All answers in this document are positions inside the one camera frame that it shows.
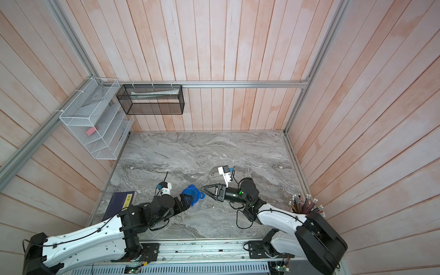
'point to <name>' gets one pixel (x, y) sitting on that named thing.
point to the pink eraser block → (91, 131)
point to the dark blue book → (119, 201)
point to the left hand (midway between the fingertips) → (186, 203)
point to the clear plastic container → (202, 204)
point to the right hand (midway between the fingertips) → (203, 190)
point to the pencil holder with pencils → (305, 207)
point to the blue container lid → (193, 192)
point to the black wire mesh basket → (152, 99)
